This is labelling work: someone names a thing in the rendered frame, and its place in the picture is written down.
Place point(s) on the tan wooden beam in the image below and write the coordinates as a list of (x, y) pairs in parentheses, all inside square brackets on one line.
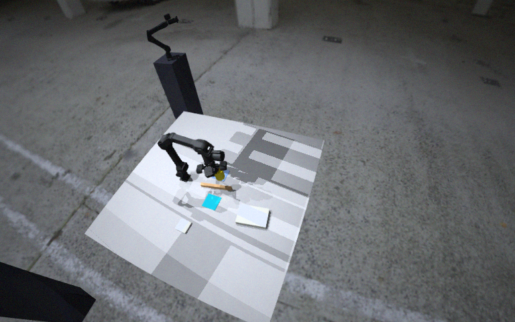
[(216, 186)]

